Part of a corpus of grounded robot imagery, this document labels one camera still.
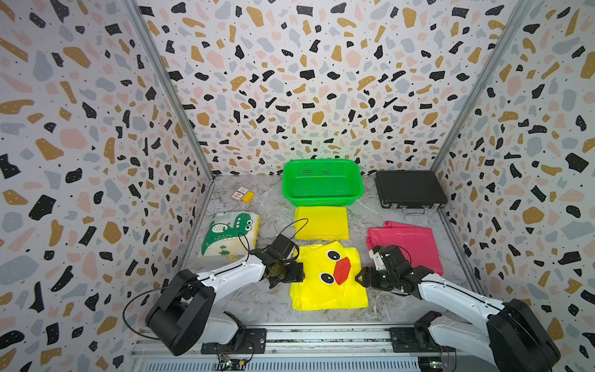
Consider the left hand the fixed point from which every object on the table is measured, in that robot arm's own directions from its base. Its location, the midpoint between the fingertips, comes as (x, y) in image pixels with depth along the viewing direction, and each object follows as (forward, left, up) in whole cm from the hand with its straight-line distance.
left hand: (299, 276), depth 85 cm
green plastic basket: (+51, -11, -3) cm, 52 cm away
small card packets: (+41, +28, -1) cm, 50 cm away
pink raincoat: (+12, -48, -1) cm, 49 cm away
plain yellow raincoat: (+25, -10, -2) cm, 27 cm away
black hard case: (+40, -53, +2) cm, 67 cm away
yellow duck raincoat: (-1, -11, -1) cm, 11 cm away
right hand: (-2, -23, -1) cm, 23 cm away
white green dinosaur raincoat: (+17, +28, +2) cm, 33 cm away
